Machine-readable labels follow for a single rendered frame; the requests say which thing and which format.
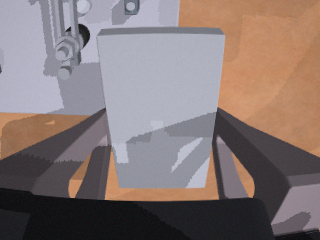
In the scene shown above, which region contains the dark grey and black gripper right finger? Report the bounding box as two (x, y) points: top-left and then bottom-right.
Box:
(212, 107), (320, 237)

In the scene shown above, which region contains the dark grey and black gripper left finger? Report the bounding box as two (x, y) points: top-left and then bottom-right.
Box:
(0, 108), (112, 200)

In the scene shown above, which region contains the grey metal fixture plate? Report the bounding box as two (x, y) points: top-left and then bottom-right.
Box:
(0, 0), (180, 116)

